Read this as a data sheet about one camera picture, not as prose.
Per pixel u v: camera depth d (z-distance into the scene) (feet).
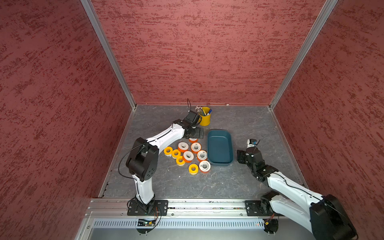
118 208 2.49
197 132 2.72
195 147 3.11
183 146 3.10
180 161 2.91
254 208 2.43
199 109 3.13
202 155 3.02
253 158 2.15
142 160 1.59
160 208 2.46
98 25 2.53
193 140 3.21
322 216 1.34
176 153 3.02
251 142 2.54
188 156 2.94
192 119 2.38
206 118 3.40
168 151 3.04
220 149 3.12
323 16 2.42
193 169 2.82
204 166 2.88
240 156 2.55
